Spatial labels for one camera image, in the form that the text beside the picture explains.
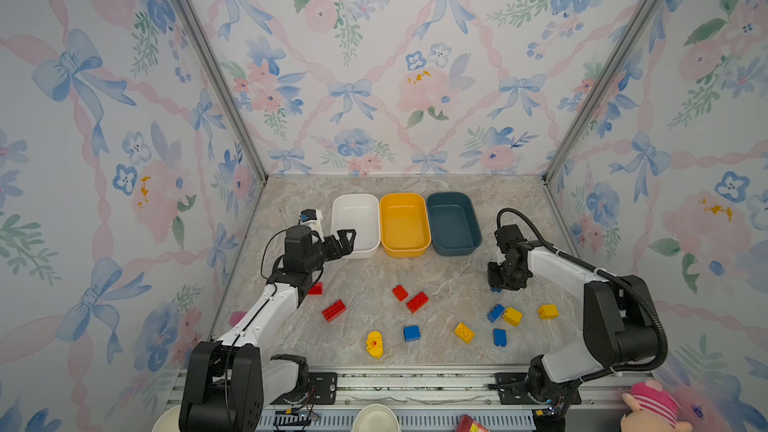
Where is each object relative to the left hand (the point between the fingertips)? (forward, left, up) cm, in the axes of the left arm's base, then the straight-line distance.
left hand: (344, 232), depth 85 cm
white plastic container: (+20, -1, -16) cm, 26 cm away
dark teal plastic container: (+18, -37, -20) cm, 46 cm away
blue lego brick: (-22, -20, -17) cm, 34 cm away
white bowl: (-42, -10, -16) cm, 46 cm away
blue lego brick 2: (-24, -44, -16) cm, 52 cm away
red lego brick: (-15, -21, -14) cm, 29 cm away
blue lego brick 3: (-17, -44, -15) cm, 49 cm away
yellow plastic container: (+13, -19, -15) cm, 27 cm away
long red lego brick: (-17, +3, -15) cm, 23 cm away
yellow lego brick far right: (-17, -58, -13) cm, 62 cm away
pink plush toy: (-41, -72, -9) cm, 83 cm away
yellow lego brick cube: (-19, -48, -14) cm, 53 cm away
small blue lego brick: (-10, -45, -15) cm, 49 cm away
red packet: (-43, -31, -12) cm, 54 cm away
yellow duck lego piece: (-26, -9, -13) cm, 31 cm away
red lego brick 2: (-11, +9, -14) cm, 20 cm away
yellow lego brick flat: (-23, -34, -15) cm, 43 cm away
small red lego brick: (-11, -16, -16) cm, 25 cm away
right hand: (-8, -45, -15) cm, 48 cm away
